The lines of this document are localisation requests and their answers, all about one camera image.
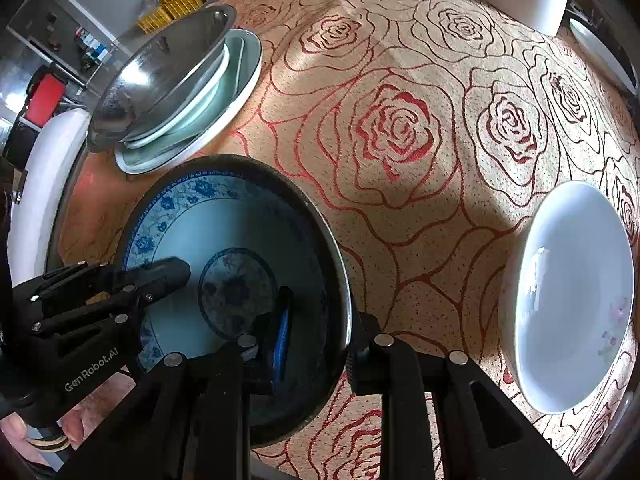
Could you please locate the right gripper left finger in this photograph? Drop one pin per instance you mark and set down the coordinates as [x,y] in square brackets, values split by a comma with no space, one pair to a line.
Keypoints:
[272,331]

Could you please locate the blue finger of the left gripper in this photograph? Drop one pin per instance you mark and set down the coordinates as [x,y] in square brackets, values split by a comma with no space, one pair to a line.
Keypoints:
[154,281]

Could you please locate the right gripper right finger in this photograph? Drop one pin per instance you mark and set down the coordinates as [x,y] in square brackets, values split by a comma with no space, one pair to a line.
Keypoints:
[363,357]

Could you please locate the blue patterned ceramic bowl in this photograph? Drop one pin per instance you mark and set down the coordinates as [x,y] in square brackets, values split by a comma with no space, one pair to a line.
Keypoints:
[246,230]

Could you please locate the small white ceramic bowl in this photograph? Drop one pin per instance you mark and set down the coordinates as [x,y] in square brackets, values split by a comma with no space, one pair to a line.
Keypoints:
[566,297]

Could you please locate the stainless steel mixing bowl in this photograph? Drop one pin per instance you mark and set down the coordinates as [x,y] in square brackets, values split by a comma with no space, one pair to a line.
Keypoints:
[159,84]

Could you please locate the green square plate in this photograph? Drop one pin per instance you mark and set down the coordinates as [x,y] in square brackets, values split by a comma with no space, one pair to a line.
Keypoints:
[214,105]

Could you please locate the person's hand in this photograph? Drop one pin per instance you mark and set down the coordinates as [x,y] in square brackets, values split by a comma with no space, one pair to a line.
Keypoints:
[77,424]

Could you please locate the white cushioned chair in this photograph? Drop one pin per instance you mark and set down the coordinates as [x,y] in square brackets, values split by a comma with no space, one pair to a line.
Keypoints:
[48,167]

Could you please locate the large white round plate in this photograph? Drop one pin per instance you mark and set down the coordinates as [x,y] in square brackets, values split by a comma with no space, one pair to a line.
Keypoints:
[251,65]

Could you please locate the rose patterned tablecloth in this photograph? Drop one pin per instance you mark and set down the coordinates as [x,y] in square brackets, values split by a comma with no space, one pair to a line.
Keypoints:
[428,131]

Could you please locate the small white plate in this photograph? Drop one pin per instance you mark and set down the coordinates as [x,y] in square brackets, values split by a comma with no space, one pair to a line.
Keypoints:
[605,61]

